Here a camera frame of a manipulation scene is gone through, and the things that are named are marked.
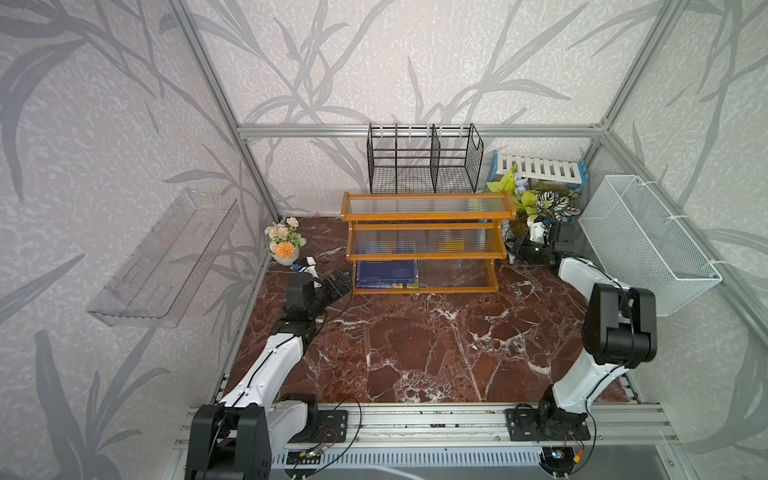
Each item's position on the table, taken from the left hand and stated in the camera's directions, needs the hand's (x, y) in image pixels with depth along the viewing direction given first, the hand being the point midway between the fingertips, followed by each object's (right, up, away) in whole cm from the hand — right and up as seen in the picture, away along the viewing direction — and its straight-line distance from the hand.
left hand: (343, 275), depth 84 cm
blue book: (+10, -1, +15) cm, 18 cm away
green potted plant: (+59, +22, +5) cm, 63 cm away
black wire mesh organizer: (+24, +39, +21) cm, 51 cm away
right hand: (+49, +10, +10) cm, 51 cm away
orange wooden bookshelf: (+26, +9, +30) cm, 41 cm away
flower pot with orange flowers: (-23, +10, +14) cm, 29 cm away
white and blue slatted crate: (+72, +32, +12) cm, 80 cm away
